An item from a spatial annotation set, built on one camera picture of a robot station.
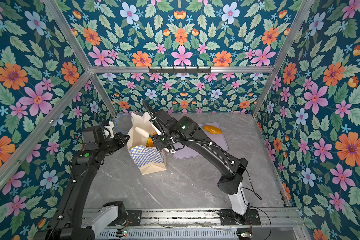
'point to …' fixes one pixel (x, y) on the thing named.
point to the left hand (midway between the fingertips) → (130, 132)
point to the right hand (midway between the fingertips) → (158, 140)
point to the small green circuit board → (122, 232)
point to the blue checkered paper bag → (148, 160)
